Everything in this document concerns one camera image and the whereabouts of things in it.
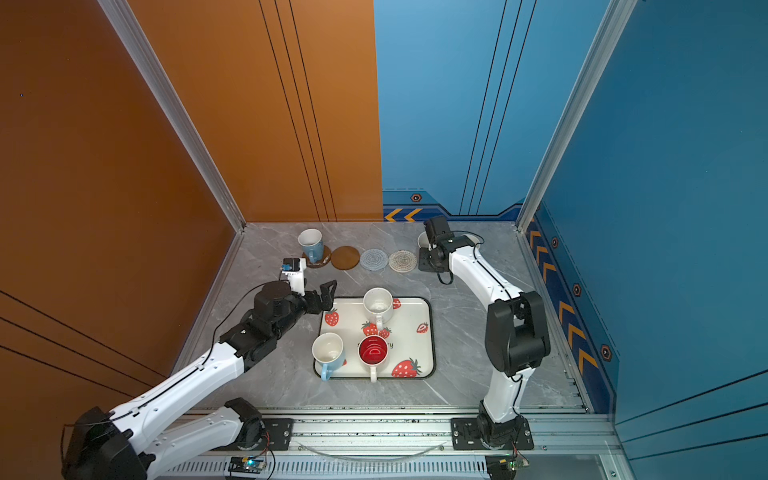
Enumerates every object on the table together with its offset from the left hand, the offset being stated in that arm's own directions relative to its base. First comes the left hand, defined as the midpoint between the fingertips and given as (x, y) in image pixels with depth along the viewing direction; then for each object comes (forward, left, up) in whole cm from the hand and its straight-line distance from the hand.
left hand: (322, 279), depth 79 cm
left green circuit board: (-39, +16, -22) cm, 48 cm away
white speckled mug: (+3, -14, -19) cm, 24 cm away
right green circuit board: (-38, -46, -22) cm, 64 cm away
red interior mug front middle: (-12, -13, -18) cm, 25 cm away
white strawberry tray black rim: (-5, -24, -23) cm, 34 cm away
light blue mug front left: (-13, 0, -19) cm, 23 cm away
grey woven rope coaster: (+22, -11, -20) cm, 32 cm away
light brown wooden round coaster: (+23, -1, -19) cm, 30 cm away
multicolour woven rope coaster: (+22, -22, -20) cm, 37 cm away
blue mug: (+25, +11, -13) cm, 30 cm away
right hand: (+12, -29, -8) cm, 32 cm away
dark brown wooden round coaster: (+22, +6, -19) cm, 30 cm away
